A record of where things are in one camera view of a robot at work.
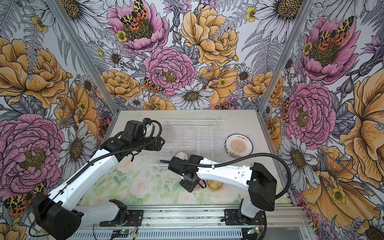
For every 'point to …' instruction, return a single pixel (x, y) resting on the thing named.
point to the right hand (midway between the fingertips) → (194, 187)
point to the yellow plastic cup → (214, 186)
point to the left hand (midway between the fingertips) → (155, 145)
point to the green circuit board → (120, 233)
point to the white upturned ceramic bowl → (181, 155)
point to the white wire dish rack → (205, 138)
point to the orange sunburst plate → (238, 145)
